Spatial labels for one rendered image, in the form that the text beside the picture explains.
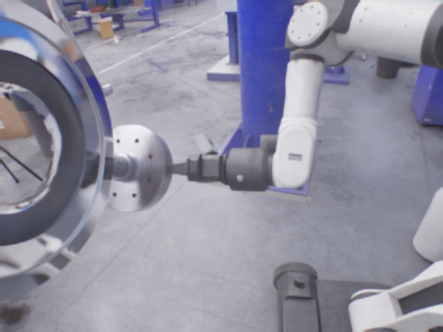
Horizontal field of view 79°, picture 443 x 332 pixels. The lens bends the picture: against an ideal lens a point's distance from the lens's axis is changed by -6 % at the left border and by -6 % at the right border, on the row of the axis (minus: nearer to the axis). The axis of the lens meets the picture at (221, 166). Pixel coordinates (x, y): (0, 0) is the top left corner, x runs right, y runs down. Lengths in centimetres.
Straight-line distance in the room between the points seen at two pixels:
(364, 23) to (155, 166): 47
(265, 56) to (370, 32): 123
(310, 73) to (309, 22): 9
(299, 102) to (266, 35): 117
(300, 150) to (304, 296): 80
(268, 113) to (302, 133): 133
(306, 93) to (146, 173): 37
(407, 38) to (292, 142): 23
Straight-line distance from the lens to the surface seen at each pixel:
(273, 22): 169
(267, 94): 179
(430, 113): 297
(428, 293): 109
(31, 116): 274
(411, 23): 50
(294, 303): 123
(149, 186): 64
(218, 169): 55
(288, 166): 51
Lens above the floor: 126
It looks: 36 degrees down
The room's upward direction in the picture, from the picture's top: 5 degrees counter-clockwise
